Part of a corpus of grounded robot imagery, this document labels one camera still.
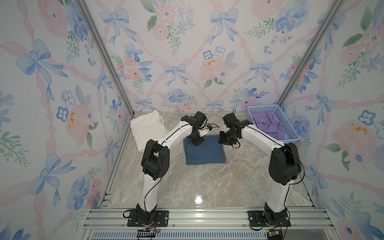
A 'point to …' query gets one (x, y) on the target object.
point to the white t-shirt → (151, 126)
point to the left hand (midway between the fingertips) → (198, 140)
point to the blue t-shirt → (209, 151)
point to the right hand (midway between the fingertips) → (221, 141)
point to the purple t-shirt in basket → (268, 123)
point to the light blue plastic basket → (291, 135)
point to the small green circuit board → (273, 233)
